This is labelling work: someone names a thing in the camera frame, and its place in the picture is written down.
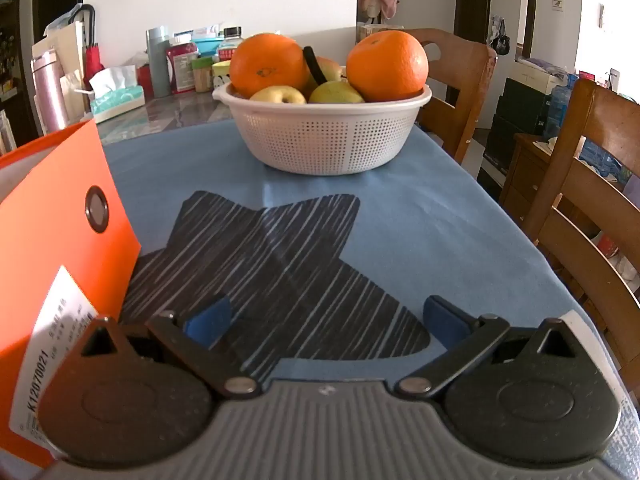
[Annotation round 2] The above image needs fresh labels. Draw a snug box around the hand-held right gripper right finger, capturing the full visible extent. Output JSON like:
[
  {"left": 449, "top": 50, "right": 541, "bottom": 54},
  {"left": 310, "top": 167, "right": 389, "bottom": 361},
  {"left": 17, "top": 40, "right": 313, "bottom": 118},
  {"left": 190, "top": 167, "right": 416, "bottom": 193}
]
[{"left": 395, "top": 295, "right": 581, "bottom": 402}]

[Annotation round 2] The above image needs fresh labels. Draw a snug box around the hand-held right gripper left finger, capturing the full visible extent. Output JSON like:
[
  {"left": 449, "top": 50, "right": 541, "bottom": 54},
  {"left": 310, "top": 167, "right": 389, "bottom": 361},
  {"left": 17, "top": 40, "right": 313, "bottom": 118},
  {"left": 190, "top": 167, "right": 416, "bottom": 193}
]
[{"left": 80, "top": 294, "right": 263, "bottom": 402}]

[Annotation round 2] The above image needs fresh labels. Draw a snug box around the orange cardboard box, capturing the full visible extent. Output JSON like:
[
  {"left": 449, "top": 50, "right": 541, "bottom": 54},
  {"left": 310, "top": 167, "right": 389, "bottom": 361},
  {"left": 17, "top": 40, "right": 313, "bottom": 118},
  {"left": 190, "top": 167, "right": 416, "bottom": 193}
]
[{"left": 0, "top": 119, "right": 143, "bottom": 468}]

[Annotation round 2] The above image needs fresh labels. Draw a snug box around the white plastic colander basket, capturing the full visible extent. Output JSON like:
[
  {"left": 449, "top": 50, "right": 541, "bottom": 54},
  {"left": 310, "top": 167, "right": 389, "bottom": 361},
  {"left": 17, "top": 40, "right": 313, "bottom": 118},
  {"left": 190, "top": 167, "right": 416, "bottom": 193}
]
[{"left": 212, "top": 82, "right": 433, "bottom": 177}]

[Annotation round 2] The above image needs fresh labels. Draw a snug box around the green-yellow mango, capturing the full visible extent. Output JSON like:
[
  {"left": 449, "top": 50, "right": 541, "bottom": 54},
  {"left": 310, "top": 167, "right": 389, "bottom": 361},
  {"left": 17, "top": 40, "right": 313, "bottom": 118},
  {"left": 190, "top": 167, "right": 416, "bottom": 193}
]
[{"left": 308, "top": 80, "right": 366, "bottom": 105}]

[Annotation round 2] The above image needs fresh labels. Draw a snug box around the blue printed tablecloth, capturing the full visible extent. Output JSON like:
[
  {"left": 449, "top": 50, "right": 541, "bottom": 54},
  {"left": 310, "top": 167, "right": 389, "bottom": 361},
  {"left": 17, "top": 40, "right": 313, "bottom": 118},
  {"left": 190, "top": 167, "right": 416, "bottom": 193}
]
[{"left": 97, "top": 120, "right": 623, "bottom": 461}]

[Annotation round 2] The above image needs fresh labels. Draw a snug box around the wooden cabinet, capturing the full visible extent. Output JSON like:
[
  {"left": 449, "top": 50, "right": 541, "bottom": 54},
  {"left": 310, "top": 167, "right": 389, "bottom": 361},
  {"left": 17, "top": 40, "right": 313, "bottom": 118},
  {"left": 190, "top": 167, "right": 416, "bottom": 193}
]
[{"left": 500, "top": 132, "right": 566, "bottom": 226}]

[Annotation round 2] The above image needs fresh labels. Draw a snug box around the wooden chair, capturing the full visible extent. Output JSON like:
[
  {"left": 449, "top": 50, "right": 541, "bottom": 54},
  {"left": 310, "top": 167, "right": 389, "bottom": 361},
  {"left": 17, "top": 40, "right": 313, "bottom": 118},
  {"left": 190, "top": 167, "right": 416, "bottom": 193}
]
[
  {"left": 520, "top": 78, "right": 640, "bottom": 391},
  {"left": 400, "top": 28, "right": 498, "bottom": 166}
]

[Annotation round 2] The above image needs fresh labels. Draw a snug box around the stack of black boxes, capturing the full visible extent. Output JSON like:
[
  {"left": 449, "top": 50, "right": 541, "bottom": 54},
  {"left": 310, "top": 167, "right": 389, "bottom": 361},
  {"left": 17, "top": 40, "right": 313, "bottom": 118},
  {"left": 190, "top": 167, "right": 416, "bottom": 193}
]
[{"left": 477, "top": 77, "right": 553, "bottom": 186}]

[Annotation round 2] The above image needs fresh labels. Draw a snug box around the blue water bottle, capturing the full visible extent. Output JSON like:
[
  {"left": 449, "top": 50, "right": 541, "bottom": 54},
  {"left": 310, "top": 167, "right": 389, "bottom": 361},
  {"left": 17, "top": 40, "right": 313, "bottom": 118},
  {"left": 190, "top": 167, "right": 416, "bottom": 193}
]
[{"left": 545, "top": 85, "right": 573, "bottom": 138}]

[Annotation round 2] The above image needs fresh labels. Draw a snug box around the green tissue box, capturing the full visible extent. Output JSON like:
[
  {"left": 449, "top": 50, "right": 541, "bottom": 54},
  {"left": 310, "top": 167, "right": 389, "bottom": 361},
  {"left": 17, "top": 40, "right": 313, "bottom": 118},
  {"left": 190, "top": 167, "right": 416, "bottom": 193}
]
[{"left": 89, "top": 65, "right": 146, "bottom": 125}]

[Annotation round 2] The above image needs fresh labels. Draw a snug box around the yellow and white box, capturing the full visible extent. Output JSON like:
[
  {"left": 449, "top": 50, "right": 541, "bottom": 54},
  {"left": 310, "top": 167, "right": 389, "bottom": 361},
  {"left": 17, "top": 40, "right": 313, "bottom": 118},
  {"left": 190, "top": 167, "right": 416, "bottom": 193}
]
[{"left": 212, "top": 61, "right": 232, "bottom": 92}]

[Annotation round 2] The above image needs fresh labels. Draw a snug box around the jar with green lid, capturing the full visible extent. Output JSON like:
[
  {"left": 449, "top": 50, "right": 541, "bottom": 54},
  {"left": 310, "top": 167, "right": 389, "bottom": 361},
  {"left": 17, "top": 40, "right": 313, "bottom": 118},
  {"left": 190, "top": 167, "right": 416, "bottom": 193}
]
[{"left": 192, "top": 56, "right": 215, "bottom": 93}]

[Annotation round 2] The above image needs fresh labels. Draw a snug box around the red packet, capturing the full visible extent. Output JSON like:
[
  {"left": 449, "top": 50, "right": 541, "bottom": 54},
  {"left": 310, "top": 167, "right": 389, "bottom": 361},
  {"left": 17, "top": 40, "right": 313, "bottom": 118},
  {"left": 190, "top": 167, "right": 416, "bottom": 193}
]
[{"left": 167, "top": 42, "right": 199, "bottom": 95}]

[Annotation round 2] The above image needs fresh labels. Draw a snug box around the orange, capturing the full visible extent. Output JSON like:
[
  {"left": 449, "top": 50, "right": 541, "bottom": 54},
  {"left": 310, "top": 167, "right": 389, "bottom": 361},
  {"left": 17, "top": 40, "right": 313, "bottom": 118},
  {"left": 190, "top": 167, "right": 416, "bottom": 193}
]
[
  {"left": 229, "top": 33, "right": 312, "bottom": 100},
  {"left": 346, "top": 30, "right": 430, "bottom": 103}
]

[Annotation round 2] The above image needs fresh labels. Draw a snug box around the grey thermos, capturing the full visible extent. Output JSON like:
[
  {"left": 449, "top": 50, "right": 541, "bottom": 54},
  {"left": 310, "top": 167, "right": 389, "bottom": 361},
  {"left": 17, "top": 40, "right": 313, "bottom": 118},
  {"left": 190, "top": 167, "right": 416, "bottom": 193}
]
[{"left": 146, "top": 26, "right": 172, "bottom": 99}]

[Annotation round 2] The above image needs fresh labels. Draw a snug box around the blue plastic tub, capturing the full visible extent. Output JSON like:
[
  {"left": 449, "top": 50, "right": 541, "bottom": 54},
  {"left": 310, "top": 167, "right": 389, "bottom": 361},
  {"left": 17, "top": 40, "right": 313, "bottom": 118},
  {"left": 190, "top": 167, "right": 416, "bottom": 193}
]
[{"left": 192, "top": 36, "right": 224, "bottom": 58}]

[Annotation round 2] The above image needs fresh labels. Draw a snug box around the black banana stem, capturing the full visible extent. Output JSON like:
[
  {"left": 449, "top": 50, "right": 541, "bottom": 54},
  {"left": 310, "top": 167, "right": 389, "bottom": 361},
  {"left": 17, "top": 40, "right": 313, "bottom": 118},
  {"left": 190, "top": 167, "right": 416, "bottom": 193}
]
[{"left": 303, "top": 46, "right": 328, "bottom": 86}]

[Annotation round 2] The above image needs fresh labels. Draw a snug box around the bottle with black cap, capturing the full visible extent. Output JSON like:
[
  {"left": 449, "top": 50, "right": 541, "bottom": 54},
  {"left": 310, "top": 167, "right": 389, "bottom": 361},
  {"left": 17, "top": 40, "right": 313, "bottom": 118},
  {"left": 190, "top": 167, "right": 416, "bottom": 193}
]
[{"left": 217, "top": 26, "right": 244, "bottom": 63}]

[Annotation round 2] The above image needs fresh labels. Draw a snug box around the reddish yellow apple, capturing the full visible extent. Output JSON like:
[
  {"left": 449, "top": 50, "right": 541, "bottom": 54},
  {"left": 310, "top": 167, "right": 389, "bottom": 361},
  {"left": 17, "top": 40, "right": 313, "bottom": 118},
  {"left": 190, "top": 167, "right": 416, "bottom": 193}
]
[{"left": 306, "top": 56, "right": 346, "bottom": 95}]

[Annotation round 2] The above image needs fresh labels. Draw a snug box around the clear plastic tumbler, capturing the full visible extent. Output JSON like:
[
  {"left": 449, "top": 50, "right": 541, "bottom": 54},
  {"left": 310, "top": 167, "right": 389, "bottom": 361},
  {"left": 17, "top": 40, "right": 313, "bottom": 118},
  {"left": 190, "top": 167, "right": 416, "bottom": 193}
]
[{"left": 30, "top": 50, "right": 68, "bottom": 133}]

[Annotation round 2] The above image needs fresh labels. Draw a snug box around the black handbag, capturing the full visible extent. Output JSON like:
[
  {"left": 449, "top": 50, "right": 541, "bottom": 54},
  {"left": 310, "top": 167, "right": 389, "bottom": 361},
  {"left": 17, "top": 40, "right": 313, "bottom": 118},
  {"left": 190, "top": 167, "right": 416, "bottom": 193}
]
[{"left": 490, "top": 19, "right": 511, "bottom": 57}]

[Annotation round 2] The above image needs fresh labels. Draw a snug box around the red umbrella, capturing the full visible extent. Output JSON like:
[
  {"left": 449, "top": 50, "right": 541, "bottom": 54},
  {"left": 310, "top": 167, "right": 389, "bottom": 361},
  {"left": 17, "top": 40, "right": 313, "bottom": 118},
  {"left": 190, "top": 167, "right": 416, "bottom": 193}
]
[{"left": 75, "top": 4, "right": 106, "bottom": 92}]

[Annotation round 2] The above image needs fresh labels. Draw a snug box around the beige paper bag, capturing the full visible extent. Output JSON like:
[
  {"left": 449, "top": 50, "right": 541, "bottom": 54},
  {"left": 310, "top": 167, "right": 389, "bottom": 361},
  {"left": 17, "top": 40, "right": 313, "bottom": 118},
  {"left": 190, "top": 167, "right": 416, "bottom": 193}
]
[{"left": 31, "top": 21, "right": 86, "bottom": 121}]

